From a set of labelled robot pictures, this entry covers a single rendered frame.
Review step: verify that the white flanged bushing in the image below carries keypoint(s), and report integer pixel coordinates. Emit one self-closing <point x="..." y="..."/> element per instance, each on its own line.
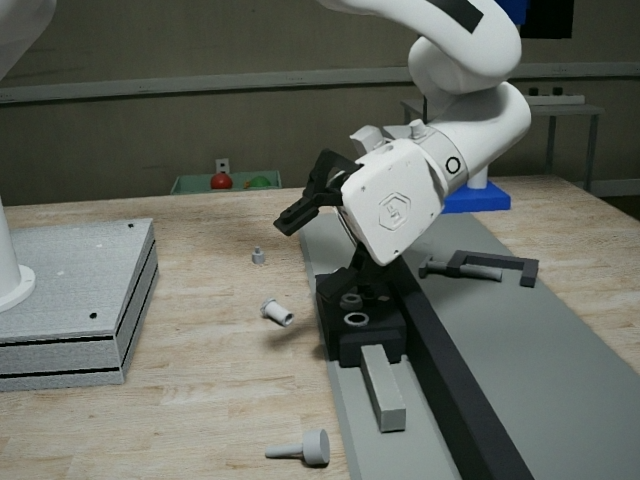
<point x="270" y="308"/>

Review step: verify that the dark grey c-clamp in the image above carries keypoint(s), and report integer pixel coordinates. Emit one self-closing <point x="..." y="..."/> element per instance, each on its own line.
<point x="457" y="266"/>

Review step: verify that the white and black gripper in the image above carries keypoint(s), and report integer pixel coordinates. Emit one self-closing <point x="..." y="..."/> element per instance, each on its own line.
<point x="386" y="205"/>

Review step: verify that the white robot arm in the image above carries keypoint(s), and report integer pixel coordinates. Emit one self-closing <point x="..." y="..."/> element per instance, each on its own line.
<point x="478" y="123"/>

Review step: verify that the grey stepped metal bushing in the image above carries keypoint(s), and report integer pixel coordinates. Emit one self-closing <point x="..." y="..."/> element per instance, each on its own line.
<point x="258" y="256"/>

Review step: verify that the long black rectangular bar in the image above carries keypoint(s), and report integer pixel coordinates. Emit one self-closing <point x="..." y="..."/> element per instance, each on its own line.
<point x="477" y="440"/>

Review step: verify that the grey flanged bushing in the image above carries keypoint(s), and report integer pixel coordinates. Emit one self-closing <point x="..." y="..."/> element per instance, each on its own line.
<point x="316" y="447"/>

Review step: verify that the blue drill press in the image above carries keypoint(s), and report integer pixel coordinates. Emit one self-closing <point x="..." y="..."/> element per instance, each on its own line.
<point x="542" y="19"/>

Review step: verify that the black rectangular plate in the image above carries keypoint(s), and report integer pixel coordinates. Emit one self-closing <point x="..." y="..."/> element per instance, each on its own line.
<point x="365" y="308"/>

